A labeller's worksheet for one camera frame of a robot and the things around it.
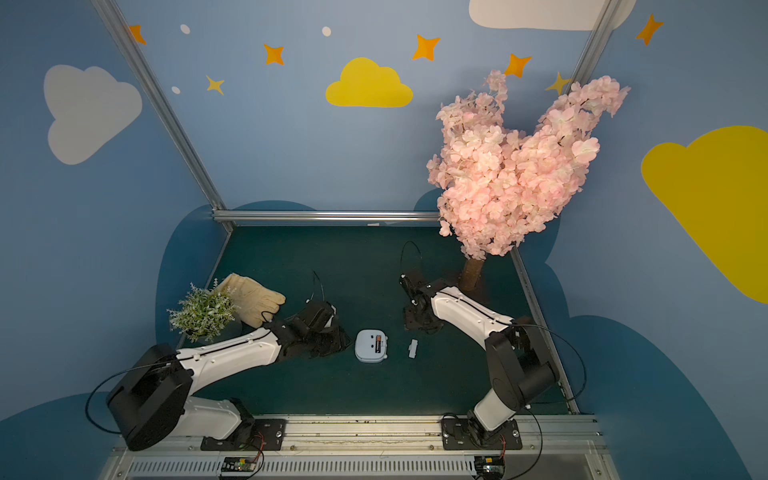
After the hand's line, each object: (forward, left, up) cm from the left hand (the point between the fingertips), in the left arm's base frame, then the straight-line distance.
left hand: (351, 339), depth 86 cm
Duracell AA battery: (0, -8, -2) cm, 8 cm away
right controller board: (-29, -37, -7) cm, 47 cm away
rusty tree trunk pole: (+21, -37, +4) cm, 43 cm away
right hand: (+7, -21, 0) cm, 22 cm away
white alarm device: (-1, -6, -1) cm, 6 cm away
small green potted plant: (+1, +37, +11) cm, 39 cm away
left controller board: (-30, +25, -7) cm, 40 cm away
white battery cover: (0, -19, -6) cm, 19 cm away
